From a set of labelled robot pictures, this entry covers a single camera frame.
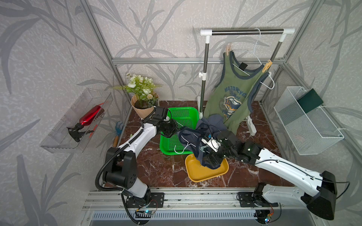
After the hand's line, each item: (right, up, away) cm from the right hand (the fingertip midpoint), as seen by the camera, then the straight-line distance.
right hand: (206, 151), depth 74 cm
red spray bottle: (-57, +18, -9) cm, 60 cm away
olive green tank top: (+19, +31, +20) cm, 42 cm away
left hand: (-14, +11, +11) cm, 21 cm away
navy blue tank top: (-8, +5, +13) cm, 16 cm away
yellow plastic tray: (-5, -16, +11) cm, 19 cm away
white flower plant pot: (-41, +31, +23) cm, 56 cm away
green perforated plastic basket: (-12, +17, +35) cm, 41 cm away
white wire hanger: (-11, +2, +2) cm, 11 cm away
